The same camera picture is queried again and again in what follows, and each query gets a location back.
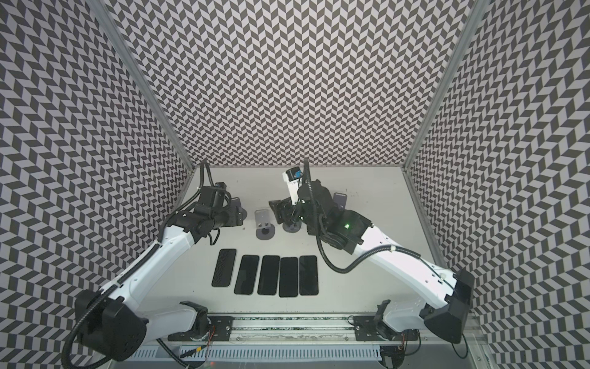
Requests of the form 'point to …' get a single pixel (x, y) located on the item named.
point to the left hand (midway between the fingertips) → (232, 215)
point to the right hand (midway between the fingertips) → (282, 206)
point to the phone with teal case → (288, 280)
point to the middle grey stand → (292, 228)
